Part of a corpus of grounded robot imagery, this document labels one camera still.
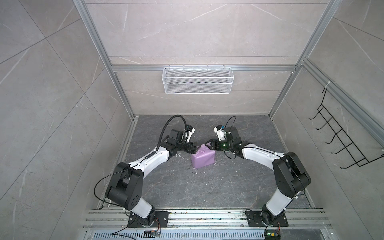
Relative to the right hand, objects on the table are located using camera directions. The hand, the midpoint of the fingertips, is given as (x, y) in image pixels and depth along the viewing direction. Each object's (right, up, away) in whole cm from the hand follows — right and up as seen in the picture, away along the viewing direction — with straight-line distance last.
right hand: (208, 143), depth 91 cm
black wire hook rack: (+60, 0, -27) cm, 66 cm away
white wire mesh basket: (-6, +42, +10) cm, 44 cm away
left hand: (-8, +2, -3) cm, 9 cm away
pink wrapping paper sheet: (-3, -7, -7) cm, 11 cm away
